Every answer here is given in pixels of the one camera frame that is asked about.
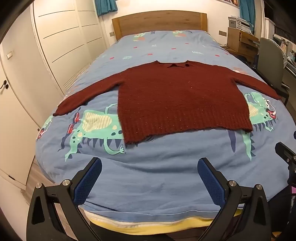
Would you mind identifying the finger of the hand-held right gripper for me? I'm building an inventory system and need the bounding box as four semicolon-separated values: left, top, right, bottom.
275;142;296;164

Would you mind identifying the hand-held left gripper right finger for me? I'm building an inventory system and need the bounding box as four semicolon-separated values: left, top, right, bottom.
198;158;272;241

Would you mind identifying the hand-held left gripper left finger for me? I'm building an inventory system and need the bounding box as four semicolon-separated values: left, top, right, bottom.
26;157;109;241

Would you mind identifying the dark red knitted sweater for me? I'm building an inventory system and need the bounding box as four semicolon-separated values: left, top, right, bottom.
53;60;283;144

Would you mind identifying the blue dinosaur print duvet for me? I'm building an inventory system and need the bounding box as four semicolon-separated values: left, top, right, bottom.
35;30;295;219

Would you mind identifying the yellow bed sheet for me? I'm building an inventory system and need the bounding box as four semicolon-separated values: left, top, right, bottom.
87;211;241;235

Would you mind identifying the grey chair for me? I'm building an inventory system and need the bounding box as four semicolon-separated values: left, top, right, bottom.
255;37;291;103

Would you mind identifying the white printer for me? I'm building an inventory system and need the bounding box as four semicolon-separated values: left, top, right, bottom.
228;16;251;32

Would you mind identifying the teal curtain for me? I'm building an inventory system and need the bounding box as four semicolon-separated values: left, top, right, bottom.
239;0;256;26
96;0;118;16

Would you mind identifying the white wardrobe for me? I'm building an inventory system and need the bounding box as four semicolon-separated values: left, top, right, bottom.
0;0;110;189

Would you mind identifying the wooden headboard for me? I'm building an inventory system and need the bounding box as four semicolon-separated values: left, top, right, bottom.
112;10;208;40

